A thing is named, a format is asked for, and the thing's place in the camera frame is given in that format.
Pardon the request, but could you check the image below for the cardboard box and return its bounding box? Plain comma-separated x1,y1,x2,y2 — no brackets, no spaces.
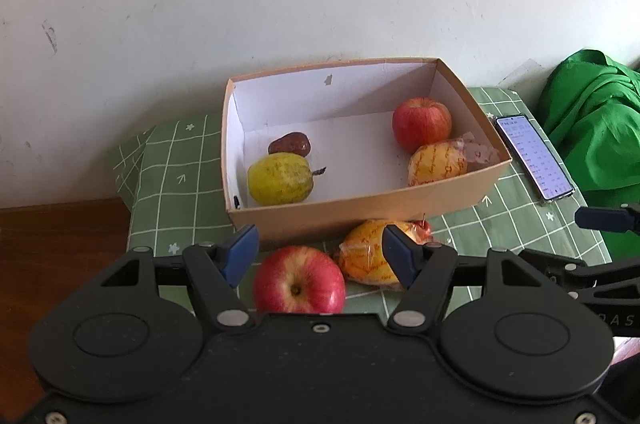
221,57,513,251

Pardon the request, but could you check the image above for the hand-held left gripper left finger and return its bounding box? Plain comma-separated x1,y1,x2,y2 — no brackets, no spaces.
100,224,261,332

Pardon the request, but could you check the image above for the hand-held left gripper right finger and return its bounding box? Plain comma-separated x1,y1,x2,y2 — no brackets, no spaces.
382,224,546,332

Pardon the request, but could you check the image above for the bright green cloth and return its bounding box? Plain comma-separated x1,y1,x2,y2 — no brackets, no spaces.
537,48,640,262

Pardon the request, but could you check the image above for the small red crabapple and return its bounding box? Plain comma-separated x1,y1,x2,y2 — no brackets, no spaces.
410,213,432,242

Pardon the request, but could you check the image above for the green pear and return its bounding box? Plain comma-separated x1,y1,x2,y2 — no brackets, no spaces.
247,152,327,206

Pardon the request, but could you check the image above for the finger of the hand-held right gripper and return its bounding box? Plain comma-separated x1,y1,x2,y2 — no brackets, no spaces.
518,249,640,301
574,204,640,235

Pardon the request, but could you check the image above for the dark brown jujube date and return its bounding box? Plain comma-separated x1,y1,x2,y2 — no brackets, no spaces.
268,132,312,157

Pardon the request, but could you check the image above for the red apple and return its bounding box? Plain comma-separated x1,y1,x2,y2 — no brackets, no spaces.
253,246,347,315
392,98,453,155

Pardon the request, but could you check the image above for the green checked tablecloth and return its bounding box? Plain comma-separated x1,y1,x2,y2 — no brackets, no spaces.
107,86,613,315

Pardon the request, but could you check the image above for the plastic-wrapped yellow orange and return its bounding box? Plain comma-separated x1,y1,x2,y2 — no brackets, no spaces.
334,219,433,289
407,133,501,187

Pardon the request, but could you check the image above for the smartphone with lit screen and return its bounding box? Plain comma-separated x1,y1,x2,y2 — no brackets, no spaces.
494,114,576,203

